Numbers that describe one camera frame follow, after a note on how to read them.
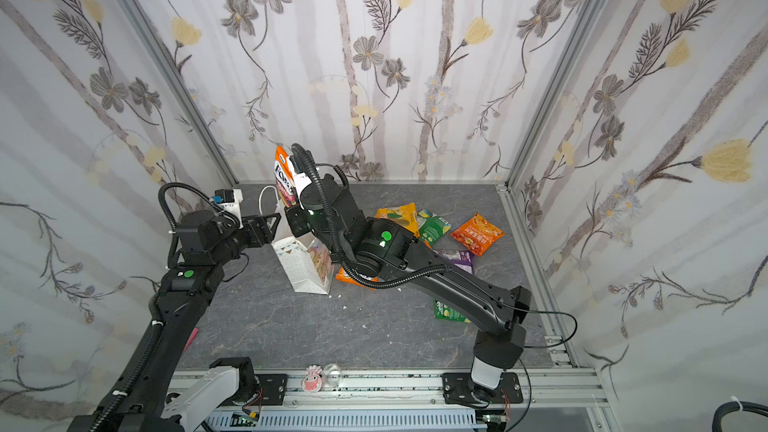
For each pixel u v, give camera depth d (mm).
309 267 790
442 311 856
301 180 458
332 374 768
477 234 1016
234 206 649
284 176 580
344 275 906
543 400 743
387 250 408
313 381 732
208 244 550
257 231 658
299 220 499
